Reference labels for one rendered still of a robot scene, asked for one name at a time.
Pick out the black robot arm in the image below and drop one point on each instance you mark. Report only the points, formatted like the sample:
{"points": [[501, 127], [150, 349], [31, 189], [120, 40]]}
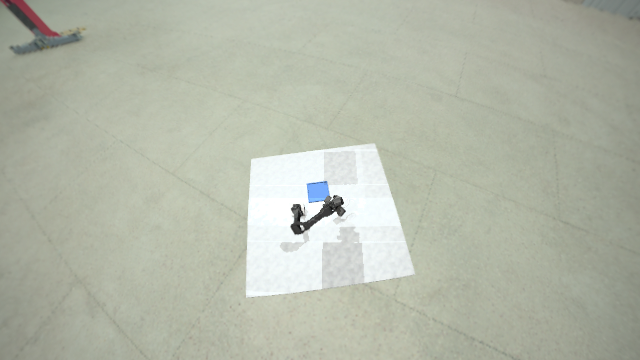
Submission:
{"points": [[325, 211]]}

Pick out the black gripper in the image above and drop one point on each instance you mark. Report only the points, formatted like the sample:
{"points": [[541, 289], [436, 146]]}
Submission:
{"points": [[340, 210]]}

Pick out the blue tray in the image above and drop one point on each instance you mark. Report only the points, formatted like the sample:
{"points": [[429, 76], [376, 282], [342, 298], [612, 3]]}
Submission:
{"points": [[317, 191]]}

